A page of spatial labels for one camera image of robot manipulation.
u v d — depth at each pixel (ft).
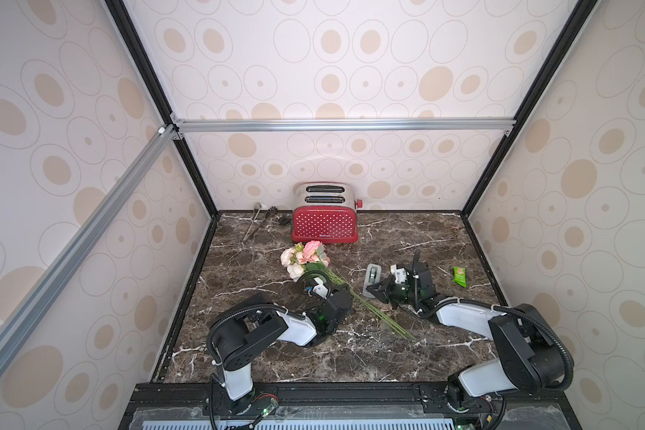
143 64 2.50
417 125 5.22
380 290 2.57
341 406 2.40
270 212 3.89
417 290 2.30
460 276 3.21
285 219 3.80
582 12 2.23
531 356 1.44
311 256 2.93
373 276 3.09
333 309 2.20
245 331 1.59
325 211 3.19
